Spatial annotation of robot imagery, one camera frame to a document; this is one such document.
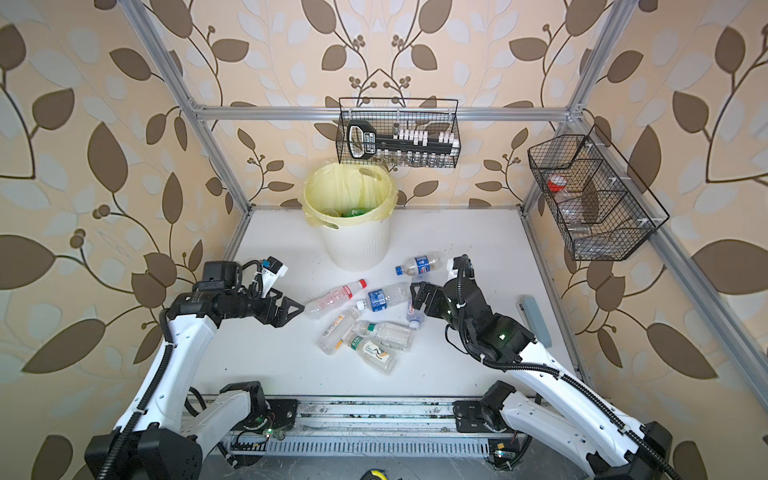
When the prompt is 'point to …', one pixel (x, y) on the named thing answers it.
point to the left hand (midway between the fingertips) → (289, 298)
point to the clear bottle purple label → (414, 316)
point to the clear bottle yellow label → (332, 337)
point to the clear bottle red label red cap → (332, 299)
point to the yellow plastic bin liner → (338, 194)
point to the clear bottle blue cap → (419, 265)
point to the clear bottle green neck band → (391, 335)
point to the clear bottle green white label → (373, 353)
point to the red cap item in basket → (556, 183)
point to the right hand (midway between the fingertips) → (426, 293)
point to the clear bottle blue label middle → (379, 300)
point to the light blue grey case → (528, 309)
